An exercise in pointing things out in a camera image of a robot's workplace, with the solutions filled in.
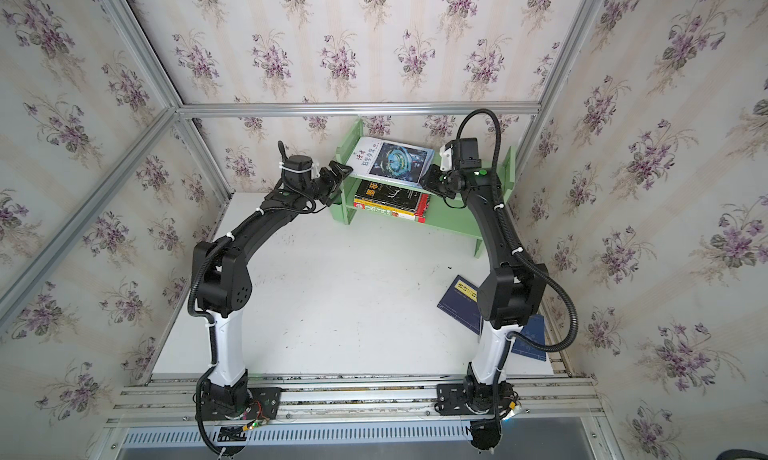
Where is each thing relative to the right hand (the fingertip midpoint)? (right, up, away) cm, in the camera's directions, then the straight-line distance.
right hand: (422, 182), depth 85 cm
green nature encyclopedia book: (-11, -8, +12) cm, 18 cm away
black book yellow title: (-10, -3, +11) cm, 15 cm away
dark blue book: (+13, -37, +6) cm, 39 cm away
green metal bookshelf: (+10, -10, +11) cm, 18 cm away
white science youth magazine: (-10, +7, +7) cm, 14 cm away
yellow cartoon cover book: (-11, -7, +11) cm, 17 cm away
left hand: (-22, +3, +6) cm, 23 cm away
